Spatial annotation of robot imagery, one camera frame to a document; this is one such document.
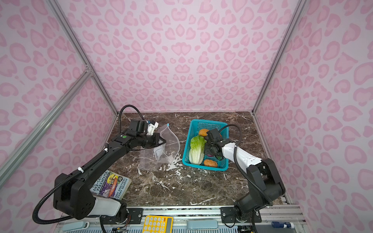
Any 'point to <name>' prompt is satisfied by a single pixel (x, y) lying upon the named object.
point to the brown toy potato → (210, 163)
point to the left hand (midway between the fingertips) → (167, 139)
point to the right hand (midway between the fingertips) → (210, 149)
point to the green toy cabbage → (196, 153)
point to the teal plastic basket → (193, 127)
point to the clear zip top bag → (154, 157)
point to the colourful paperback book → (112, 185)
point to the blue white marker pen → (280, 224)
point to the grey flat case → (202, 224)
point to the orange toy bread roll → (202, 132)
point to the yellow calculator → (158, 224)
